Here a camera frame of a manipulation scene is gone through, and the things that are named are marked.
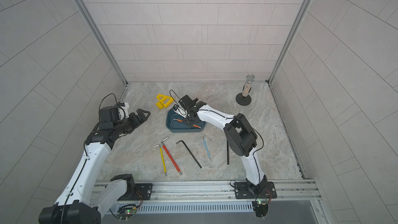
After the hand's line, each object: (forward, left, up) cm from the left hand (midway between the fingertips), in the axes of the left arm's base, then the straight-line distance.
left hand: (148, 114), depth 78 cm
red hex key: (-14, -11, -18) cm, 25 cm away
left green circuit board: (-38, +4, -16) cm, 42 cm away
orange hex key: (+6, -14, -16) cm, 22 cm away
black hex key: (-11, -20, -18) cm, 29 cm away
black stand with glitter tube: (+23, -56, -14) cm, 62 cm away
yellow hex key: (-15, -7, -18) cm, 24 cm away
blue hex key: (-11, -30, -18) cm, 37 cm away
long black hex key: (-18, -42, -17) cm, 48 cm away
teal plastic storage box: (+5, -10, -18) cm, 22 cm away
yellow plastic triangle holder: (+22, -2, -17) cm, 28 cm away
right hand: (+7, -19, -14) cm, 25 cm away
